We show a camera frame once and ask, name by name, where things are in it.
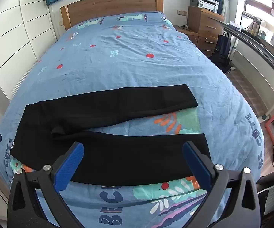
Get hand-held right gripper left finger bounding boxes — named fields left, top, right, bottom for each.
left=7, top=142, right=85, bottom=228

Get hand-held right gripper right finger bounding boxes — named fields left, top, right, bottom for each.
left=182, top=141, right=262, bottom=228

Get black pants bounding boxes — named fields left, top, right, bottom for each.
left=9, top=84, right=212, bottom=186

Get black backpack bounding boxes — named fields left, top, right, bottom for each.
left=209, top=52, right=232, bottom=74

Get blue printed bedsheet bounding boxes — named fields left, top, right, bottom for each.
left=0, top=11, right=264, bottom=228

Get white wardrobe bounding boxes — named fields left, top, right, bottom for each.
left=0, top=0, right=64, bottom=100

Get navy tote bag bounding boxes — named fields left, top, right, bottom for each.
left=216, top=32, right=232, bottom=57

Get wooden nightstand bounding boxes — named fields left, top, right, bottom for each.
left=175, top=25, right=199, bottom=45

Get glass-top desk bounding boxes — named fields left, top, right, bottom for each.
left=224, top=21, right=274, bottom=81

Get wooden chest of drawers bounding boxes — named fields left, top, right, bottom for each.
left=187, top=6, right=225, bottom=57

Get row of standing books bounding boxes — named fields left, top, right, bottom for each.
left=243, top=12, right=262, bottom=32

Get white printer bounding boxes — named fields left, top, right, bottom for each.
left=189, top=0, right=220, bottom=13

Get wooden headboard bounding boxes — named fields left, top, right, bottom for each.
left=60, top=0, right=164, bottom=31

